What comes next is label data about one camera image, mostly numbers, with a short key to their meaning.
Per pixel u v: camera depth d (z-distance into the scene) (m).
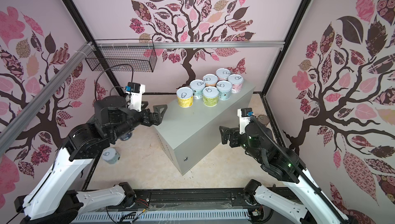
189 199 0.76
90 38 0.86
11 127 0.51
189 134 0.59
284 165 0.38
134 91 0.45
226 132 0.52
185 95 0.65
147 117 0.48
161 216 0.70
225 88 0.68
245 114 0.50
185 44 0.92
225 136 0.53
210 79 0.71
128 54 0.95
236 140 0.53
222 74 0.74
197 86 0.69
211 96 0.65
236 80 0.71
